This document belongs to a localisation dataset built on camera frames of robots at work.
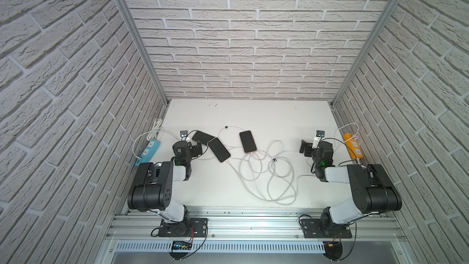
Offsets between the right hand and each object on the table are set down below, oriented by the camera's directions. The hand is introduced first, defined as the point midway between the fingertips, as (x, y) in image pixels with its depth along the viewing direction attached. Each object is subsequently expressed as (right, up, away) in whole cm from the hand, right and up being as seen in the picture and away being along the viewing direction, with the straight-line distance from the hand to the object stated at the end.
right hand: (307, 139), depth 94 cm
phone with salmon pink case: (-31, -2, +5) cm, 32 cm away
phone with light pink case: (-47, -6, +1) cm, 47 cm away
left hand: (-64, +1, 0) cm, 64 cm away
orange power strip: (+28, -4, +5) cm, 29 cm away
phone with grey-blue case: (-58, 0, +11) cm, 59 cm away
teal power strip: (-85, -7, 0) cm, 85 cm away
